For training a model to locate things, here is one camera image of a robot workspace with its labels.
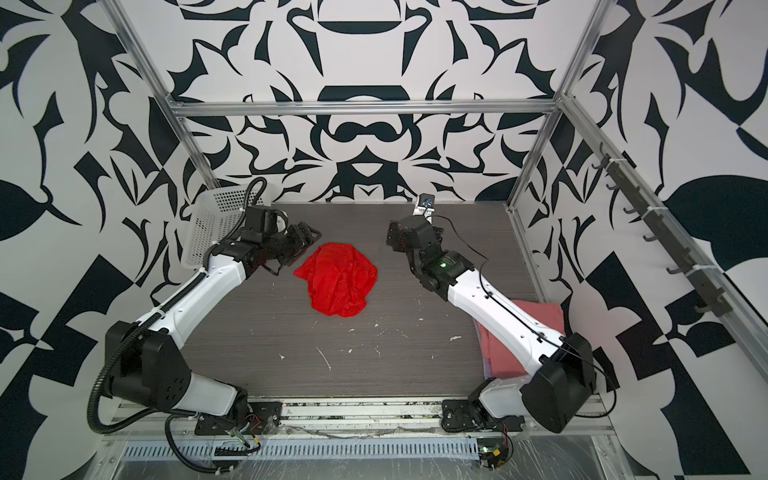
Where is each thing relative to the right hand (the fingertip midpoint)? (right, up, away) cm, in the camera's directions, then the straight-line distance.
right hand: (408, 222), depth 77 cm
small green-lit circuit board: (+19, -54, -6) cm, 58 cm away
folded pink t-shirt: (+25, -35, +4) cm, 43 cm away
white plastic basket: (-70, +4, +35) cm, 78 cm away
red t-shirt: (-19, -17, +15) cm, 30 cm away
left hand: (-25, -3, +6) cm, 25 cm away
